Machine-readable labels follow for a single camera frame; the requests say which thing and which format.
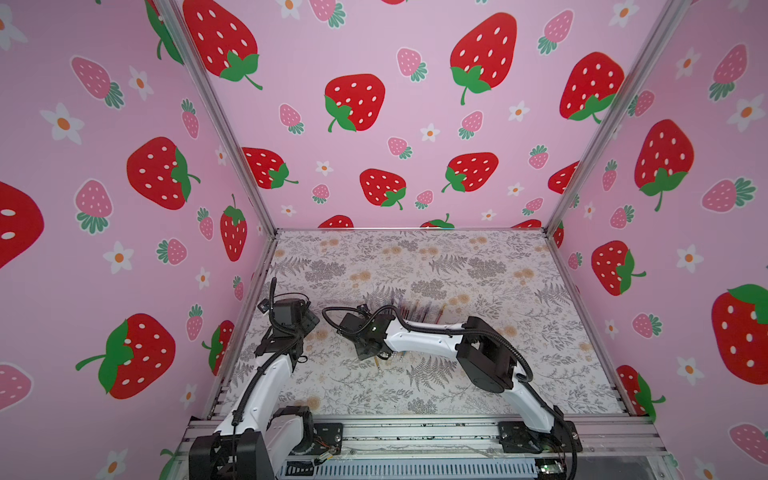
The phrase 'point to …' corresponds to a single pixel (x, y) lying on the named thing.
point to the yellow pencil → (377, 361)
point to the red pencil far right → (440, 314)
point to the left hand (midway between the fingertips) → (301, 319)
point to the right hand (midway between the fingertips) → (362, 352)
